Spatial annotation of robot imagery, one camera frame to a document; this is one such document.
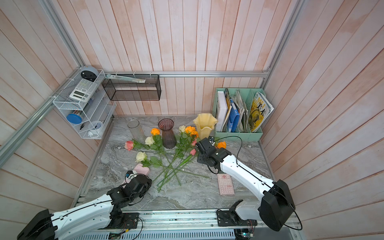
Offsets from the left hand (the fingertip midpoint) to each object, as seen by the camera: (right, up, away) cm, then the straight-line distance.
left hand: (153, 181), depth 85 cm
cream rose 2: (-10, +13, +8) cm, 18 cm away
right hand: (+29, +15, -1) cm, 32 cm away
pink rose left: (-18, +20, +13) cm, 30 cm away
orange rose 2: (+43, +20, +10) cm, 48 cm away
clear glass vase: (-11, +29, +5) cm, 32 cm away
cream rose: (-6, +22, +15) cm, 27 cm away
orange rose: (-3, +27, +19) cm, 33 cm away
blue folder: (+50, +37, +8) cm, 62 cm away
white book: (+41, +42, +5) cm, 59 cm away
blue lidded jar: (-38, +37, -9) cm, 53 cm away
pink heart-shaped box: (-9, +6, +4) cm, 11 cm away
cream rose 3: (+16, +31, +22) cm, 41 cm away
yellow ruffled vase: (+31, +34, +9) cm, 47 cm away
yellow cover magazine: (+69, +43, +11) cm, 82 cm away
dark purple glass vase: (+6, +23, +21) cm, 32 cm away
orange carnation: (+22, +29, +19) cm, 41 cm away
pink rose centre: (+25, +21, +14) cm, 35 cm away
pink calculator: (+42, -2, -1) cm, 42 cm away
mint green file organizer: (+67, +25, +17) cm, 74 cm away
